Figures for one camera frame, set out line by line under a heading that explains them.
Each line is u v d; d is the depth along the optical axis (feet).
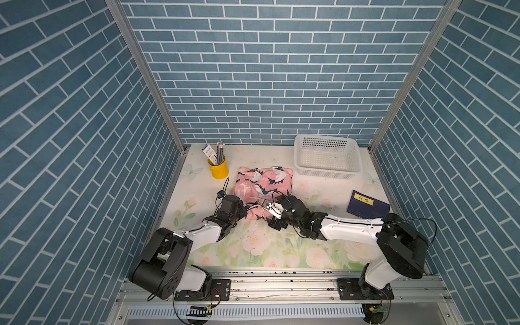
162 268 1.39
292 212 2.06
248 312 2.52
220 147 3.24
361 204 3.17
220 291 2.41
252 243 2.83
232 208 2.33
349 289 2.42
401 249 1.47
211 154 3.27
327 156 3.82
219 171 3.33
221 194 2.73
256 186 3.26
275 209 2.35
